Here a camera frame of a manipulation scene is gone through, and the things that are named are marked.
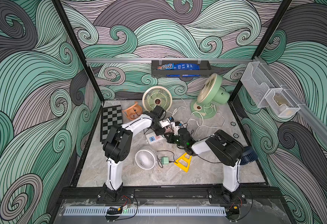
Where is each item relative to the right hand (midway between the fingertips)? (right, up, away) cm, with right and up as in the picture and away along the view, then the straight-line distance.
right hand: (165, 134), depth 95 cm
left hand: (-3, +5, -1) cm, 5 cm away
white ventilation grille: (-33, -35, -26) cm, 54 cm away
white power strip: (-9, -2, -1) cm, 9 cm away
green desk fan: (+28, +27, -10) cm, 40 cm away
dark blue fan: (+46, -8, -20) cm, 51 cm away
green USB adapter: (0, -14, -10) cm, 18 cm away
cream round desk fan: (-6, +28, +6) cm, 29 cm away
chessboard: (-41, +13, +10) cm, 45 cm away
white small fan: (-12, -11, -18) cm, 24 cm away
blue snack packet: (+10, +47, -3) cm, 48 cm away
